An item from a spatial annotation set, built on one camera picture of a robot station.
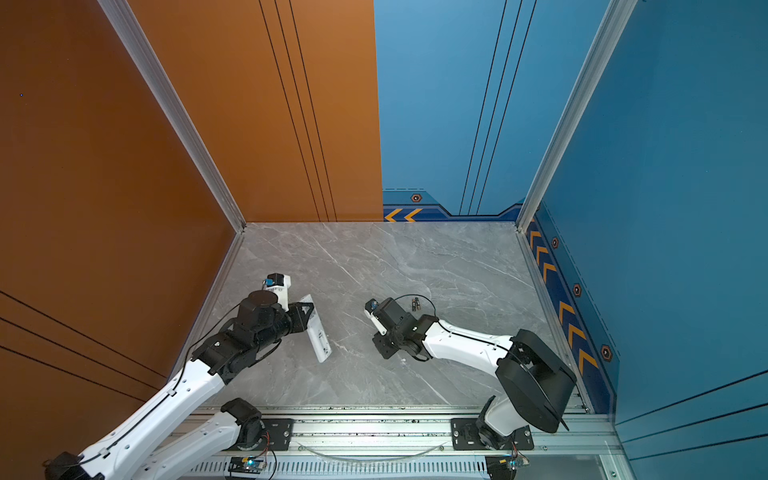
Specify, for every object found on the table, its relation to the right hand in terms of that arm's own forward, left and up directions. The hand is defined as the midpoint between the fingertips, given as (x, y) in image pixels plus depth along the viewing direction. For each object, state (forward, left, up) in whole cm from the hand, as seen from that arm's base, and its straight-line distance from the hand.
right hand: (378, 339), depth 85 cm
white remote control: (-2, +16, +9) cm, 18 cm away
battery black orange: (+14, -11, -4) cm, 18 cm away
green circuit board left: (-29, +31, -6) cm, 43 cm away
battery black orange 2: (+14, -12, -4) cm, 19 cm away
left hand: (+4, +16, +14) cm, 22 cm away
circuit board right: (-29, -31, -7) cm, 43 cm away
